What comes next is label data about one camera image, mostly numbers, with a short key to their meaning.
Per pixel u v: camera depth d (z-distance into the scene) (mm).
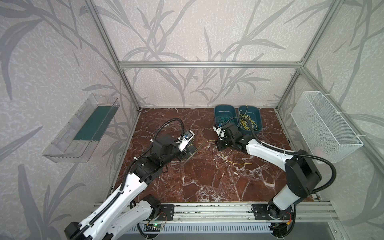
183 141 580
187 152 613
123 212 443
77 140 633
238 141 661
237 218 725
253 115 1153
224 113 1177
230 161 916
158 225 704
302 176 450
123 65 937
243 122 1081
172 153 584
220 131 775
